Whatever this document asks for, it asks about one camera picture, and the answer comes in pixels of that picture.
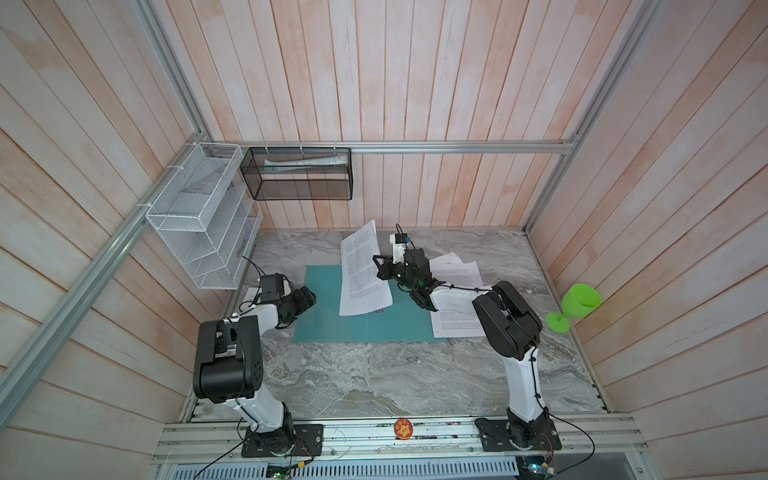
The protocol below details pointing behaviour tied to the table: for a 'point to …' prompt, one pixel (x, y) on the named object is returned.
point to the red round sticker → (403, 429)
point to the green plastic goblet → (579, 301)
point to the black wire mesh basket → (299, 173)
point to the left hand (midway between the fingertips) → (309, 304)
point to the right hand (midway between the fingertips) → (371, 257)
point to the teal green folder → (406, 321)
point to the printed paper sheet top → (361, 289)
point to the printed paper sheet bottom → (450, 264)
